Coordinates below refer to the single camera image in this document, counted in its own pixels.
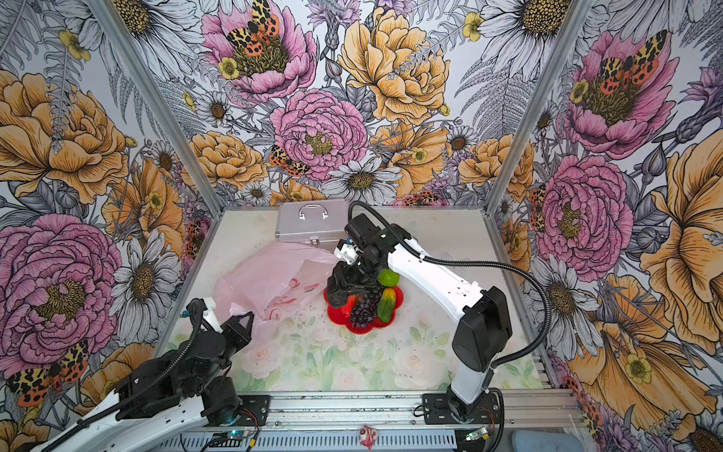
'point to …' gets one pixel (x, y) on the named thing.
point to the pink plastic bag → (273, 283)
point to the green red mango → (386, 304)
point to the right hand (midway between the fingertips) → (338, 298)
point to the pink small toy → (367, 436)
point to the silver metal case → (312, 221)
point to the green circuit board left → (236, 433)
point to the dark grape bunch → (364, 309)
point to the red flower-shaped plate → (342, 315)
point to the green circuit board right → (476, 434)
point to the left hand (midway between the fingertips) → (254, 320)
